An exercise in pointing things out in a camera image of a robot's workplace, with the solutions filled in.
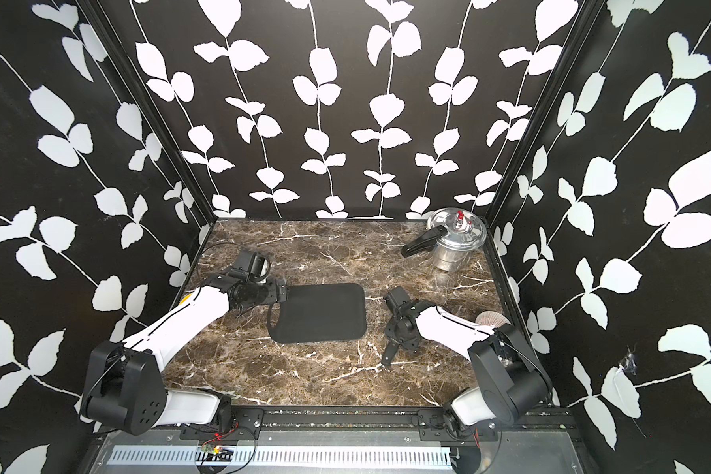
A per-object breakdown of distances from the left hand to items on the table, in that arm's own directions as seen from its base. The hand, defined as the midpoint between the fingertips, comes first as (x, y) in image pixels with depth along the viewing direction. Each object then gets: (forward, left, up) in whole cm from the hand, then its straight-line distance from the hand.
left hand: (277, 288), depth 88 cm
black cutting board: (-3, -11, -12) cm, 17 cm away
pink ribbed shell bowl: (-9, -66, -8) cm, 67 cm away
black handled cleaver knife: (-17, -33, -10) cm, 39 cm away
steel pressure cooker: (+17, -58, +4) cm, 61 cm away
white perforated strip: (-41, -7, -11) cm, 43 cm away
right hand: (-12, -35, -10) cm, 39 cm away
